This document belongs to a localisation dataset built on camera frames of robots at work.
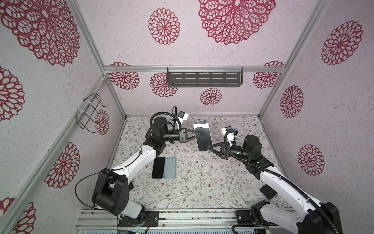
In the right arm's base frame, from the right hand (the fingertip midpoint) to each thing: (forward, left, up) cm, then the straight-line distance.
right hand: (208, 146), depth 68 cm
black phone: (+3, +2, +2) cm, 4 cm away
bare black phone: (+2, +29, -28) cm, 40 cm away
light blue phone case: (+2, +22, -29) cm, 36 cm away
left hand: (+5, +5, +2) cm, 7 cm away
